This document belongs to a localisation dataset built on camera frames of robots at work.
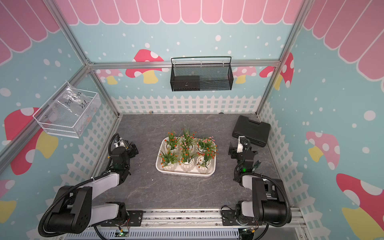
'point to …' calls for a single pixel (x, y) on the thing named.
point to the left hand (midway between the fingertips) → (126, 147)
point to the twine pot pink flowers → (207, 144)
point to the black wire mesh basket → (201, 73)
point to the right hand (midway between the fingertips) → (238, 142)
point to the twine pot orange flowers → (169, 159)
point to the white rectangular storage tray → (175, 169)
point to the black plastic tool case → (257, 133)
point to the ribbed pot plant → (187, 161)
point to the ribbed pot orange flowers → (172, 144)
